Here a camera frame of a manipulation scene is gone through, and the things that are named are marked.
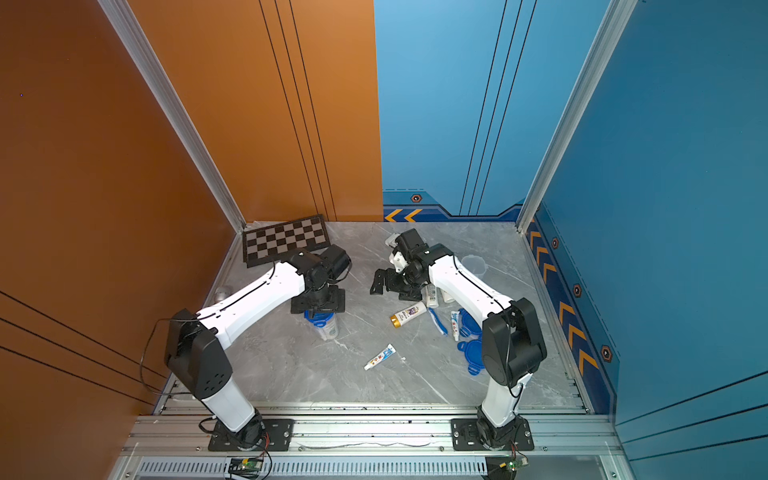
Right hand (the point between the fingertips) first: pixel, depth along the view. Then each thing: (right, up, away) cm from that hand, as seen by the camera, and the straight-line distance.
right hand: (385, 292), depth 84 cm
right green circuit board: (+29, -39, -15) cm, 51 cm away
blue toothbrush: (+16, -10, +8) cm, 21 cm away
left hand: (-16, -3, -1) cm, 16 cm away
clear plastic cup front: (-16, -11, 0) cm, 19 cm away
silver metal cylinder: (-54, -2, +12) cm, 55 cm away
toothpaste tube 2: (+1, -17, +3) cm, 18 cm away
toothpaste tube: (+21, -11, +7) cm, 25 cm away
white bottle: (+20, -4, +12) cm, 24 cm away
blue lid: (+25, -12, +7) cm, 29 cm away
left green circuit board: (-33, -41, -13) cm, 54 cm away
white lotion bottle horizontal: (+4, -10, +7) cm, 12 cm away
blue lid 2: (+26, -18, +3) cm, 32 cm away
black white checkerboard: (-44, +15, +26) cm, 53 cm away
